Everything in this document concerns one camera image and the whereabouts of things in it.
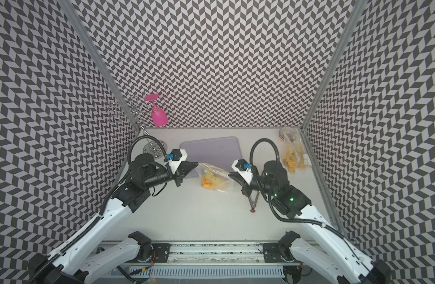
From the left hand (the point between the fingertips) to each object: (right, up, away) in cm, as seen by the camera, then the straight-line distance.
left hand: (195, 164), depth 69 cm
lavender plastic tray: (+8, +3, +40) cm, 41 cm away
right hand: (+15, -5, 0) cm, 16 cm away
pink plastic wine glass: (-25, +23, +28) cm, 44 cm away
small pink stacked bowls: (+45, +13, +24) cm, 53 cm away
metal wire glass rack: (-50, +30, +43) cm, 72 cm away
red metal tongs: (+26, -21, +17) cm, 38 cm away
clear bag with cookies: (+6, -7, +10) cm, 14 cm away
